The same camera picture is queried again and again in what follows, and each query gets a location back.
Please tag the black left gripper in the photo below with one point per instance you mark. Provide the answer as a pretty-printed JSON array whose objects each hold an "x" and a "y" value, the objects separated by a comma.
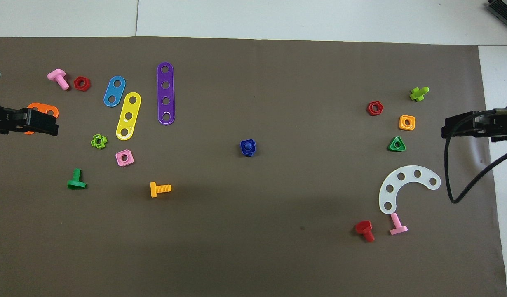
[{"x": 0, "y": 119}]

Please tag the blue square toy nut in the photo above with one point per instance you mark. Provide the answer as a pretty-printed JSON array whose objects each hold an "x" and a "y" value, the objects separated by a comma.
[{"x": 242, "y": 144}]

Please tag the blue triangle-head toy bolt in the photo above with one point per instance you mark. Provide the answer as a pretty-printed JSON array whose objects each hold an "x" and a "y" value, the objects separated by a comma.
[{"x": 248, "y": 145}]

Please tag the orange heart-shaped plate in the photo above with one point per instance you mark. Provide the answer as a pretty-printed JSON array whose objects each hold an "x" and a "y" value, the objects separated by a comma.
[{"x": 42, "y": 107}]

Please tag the pink toy bolt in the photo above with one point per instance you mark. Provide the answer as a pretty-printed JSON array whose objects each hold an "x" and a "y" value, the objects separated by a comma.
[
  {"x": 398, "y": 230},
  {"x": 57, "y": 75}
]

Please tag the red hexagonal toy nut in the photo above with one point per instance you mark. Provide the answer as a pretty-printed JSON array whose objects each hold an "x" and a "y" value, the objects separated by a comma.
[
  {"x": 76, "y": 84},
  {"x": 369, "y": 109}
]

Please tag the lime cross-head toy bolt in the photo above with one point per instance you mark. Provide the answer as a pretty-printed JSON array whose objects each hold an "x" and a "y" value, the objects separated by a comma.
[{"x": 418, "y": 94}]

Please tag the green cross-shaped toy nut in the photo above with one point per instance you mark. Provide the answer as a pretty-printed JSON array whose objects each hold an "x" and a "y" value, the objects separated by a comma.
[{"x": 92, "y": 142}]

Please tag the orange square toy nut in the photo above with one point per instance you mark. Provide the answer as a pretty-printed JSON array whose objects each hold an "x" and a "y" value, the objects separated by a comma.
[{"x": 401, "y": 127}]

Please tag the green toy bolt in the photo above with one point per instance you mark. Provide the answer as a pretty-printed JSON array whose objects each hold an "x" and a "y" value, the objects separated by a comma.
[{"x": 76, "y": 185}]

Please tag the white curved five-hole strip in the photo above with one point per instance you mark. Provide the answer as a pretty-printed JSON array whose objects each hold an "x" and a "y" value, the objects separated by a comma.
[{"x": 409, "y": 172}]

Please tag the green triangle toy nut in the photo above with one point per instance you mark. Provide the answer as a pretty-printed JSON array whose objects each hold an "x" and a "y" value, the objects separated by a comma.
[{"x": 391, "y": 148}]

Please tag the blue two-hole strip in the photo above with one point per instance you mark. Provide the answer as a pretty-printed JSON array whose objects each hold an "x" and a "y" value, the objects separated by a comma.
[{"x": 114, "y": 91}]

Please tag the pink square toy nut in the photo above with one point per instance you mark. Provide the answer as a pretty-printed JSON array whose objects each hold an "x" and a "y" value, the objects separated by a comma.
[{"x": 118, "y": 161}]

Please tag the yellow three-hole strip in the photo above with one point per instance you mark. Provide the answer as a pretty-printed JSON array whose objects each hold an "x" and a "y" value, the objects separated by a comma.
[{"x": 130, "y": 108}]

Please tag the dark grey ribbed device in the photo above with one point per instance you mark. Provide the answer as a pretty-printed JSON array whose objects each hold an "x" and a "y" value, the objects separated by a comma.
[{"x": 505, "y": 8}]

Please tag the purple four-hole strip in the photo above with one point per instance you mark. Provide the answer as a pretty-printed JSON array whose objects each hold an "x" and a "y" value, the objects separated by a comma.
[{"x": 165, "y": 93}]

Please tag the orange toy bolt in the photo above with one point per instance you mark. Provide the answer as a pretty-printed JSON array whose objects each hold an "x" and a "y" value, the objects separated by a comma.
[{"x": 153, "y": 189}]

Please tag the red hex-head toy bolt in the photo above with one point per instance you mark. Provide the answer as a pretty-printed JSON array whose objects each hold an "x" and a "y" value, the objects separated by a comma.
[{"x": 363, "y": 227}]

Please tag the brown table mat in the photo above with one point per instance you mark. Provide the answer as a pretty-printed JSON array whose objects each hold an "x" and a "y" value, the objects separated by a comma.
[{"x": 253, "y": 247}]

